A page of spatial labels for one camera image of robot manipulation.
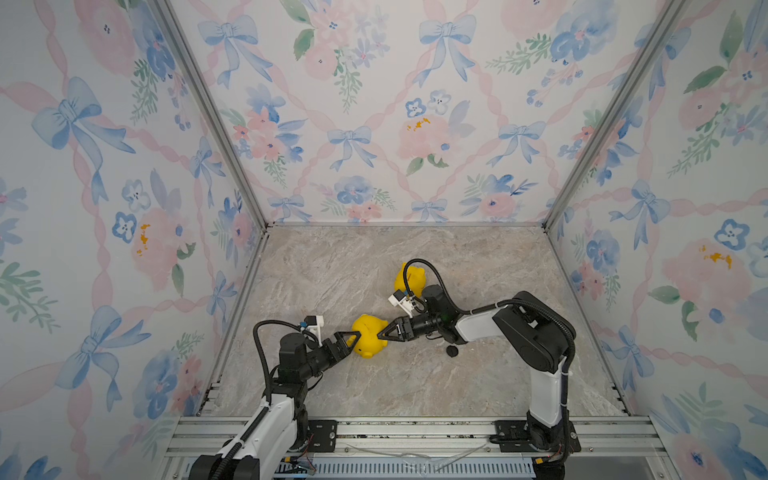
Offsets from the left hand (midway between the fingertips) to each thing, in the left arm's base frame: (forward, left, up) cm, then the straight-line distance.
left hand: (355, 339), depth 84 cm
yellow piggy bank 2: (+19, -18, +3) cm, 26 cm away
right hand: (+2, -8, -2) cm, 9 cm away
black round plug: (-1, -28, -6) cm, 29 cm away
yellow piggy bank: (-2, -4, +1) cm, 5 cm away
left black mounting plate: (-23, +7, -6) cm, 24 cm away
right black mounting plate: (-22, -40, -5) cm, 46 cm away
